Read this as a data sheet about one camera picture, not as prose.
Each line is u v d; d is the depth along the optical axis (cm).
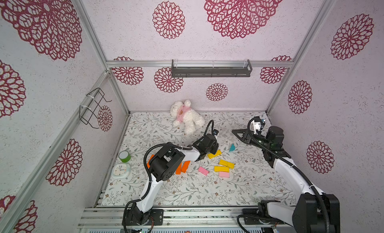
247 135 68
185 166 92
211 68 94
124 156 90
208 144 78
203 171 90
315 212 40
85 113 73
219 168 90
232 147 100
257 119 69
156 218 73
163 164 56
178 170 90
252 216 63
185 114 109
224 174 88
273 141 61
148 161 58
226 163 92
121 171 87
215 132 87
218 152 97
